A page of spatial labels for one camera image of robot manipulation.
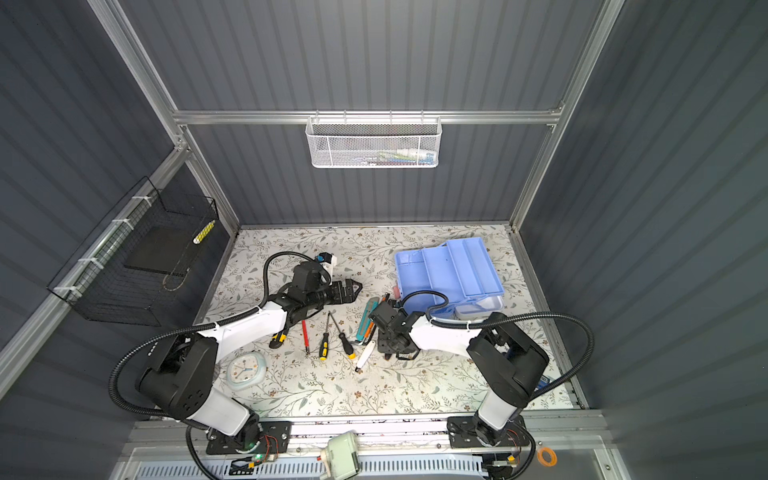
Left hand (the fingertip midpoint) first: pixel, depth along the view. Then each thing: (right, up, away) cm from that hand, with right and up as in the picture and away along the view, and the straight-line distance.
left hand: (351, 285), depth 89 cm
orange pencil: (+8, -7, -17) cm, 20 cm away
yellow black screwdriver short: (-8, -19, -3) cm, 21 cm away
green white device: (+1, -37, -22) cm, 43 cm away
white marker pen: (+4, -21, -3) cm, 22 cm away
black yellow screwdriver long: (-2, -16, 0) cm, 17 cm away
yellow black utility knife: (-22, -16, 0) cm, 28 cm away
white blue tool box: (+32, +1, +4) cm, 32 cm away
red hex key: (-13, -17, 0) cm, 22 cm away
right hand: (+12, -18, 0) cm, 22 cm away
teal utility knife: (+5, -11, +4) cm, 13 cm away
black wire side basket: (-49, +6, -18) cm, 53 cm away
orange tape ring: (+50, -38, -20) cm, 66 cm away
